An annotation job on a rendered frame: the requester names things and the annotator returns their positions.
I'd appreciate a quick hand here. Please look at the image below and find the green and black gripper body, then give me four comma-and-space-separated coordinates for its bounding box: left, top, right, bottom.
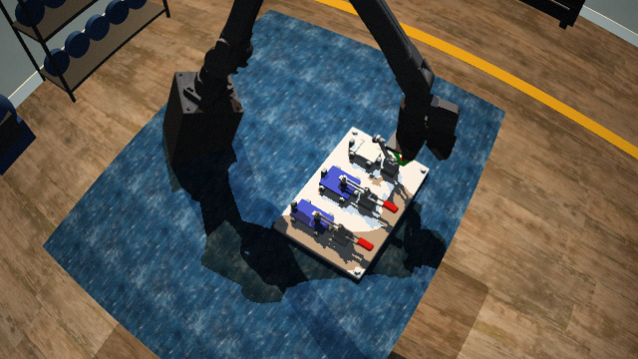
386, 120, 423, 161

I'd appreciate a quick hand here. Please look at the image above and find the white fixture plate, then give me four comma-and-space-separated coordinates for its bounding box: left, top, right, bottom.
273, 128, 430, 280

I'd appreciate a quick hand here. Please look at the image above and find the blue rectangular block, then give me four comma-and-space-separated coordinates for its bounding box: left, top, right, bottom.
290, 198, 335, 235
319, 166, 361, 202

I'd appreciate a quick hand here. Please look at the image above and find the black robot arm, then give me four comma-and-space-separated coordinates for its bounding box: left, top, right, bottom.
183, 0, 460, 161

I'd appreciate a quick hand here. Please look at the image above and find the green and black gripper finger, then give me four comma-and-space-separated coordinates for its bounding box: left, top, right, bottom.
392, 152, 410, 167

